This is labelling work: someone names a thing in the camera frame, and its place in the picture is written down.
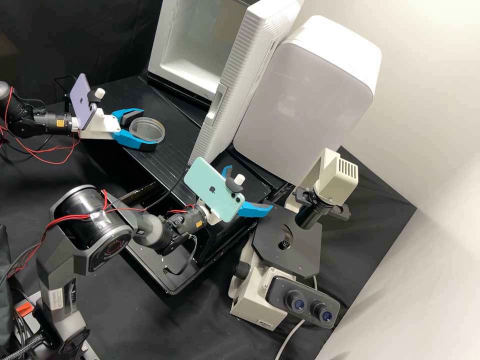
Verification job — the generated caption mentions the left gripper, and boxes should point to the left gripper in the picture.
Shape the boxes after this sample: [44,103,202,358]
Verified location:
[79,107,159,153]

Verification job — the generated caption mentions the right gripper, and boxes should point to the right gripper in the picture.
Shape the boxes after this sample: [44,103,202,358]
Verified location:
[204,164,275,227]

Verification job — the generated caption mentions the petri dish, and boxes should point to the petri dish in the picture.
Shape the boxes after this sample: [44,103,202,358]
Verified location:
[128,116,166,144]

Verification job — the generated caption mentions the white incubator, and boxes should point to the white incubator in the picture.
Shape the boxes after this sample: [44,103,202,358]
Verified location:
[146,0,260,110]

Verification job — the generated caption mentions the incubator door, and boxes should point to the incubator door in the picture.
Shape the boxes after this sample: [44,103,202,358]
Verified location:
[186,0,305,174]

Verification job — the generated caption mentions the black platform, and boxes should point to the black platform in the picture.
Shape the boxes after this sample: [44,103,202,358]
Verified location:
[137,71,299,198]
[84,74,273,211]

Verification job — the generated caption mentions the cream microscope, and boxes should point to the cream microscope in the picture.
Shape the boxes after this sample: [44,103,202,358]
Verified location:
[228,147,362,332]

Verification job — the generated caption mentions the black tray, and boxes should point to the black tray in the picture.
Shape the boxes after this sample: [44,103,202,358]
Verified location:
[121,181,273,296]

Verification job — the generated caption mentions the white box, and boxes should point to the white box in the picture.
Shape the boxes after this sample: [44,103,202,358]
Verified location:
[231,14,383,187]

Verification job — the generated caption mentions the right wrist camera phone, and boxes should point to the right wrist camera phone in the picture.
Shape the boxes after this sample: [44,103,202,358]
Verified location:
[182,156,247,223]

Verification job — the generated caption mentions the wrist camera phone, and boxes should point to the wrist camera phone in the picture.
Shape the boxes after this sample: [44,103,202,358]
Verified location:
[70,73,108,130]
[182,156,247,223]

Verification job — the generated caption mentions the left wrist camera phone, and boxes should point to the left wrist camera phone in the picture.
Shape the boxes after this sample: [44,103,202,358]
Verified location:
[70,73,108,130]

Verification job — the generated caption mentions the grey cable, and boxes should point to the grey cable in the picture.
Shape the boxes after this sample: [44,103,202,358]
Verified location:
[275,317,305,360]

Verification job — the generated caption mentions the black braided cable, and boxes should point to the black braided cable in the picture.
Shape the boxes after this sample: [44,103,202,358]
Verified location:
[0,329,48,360]

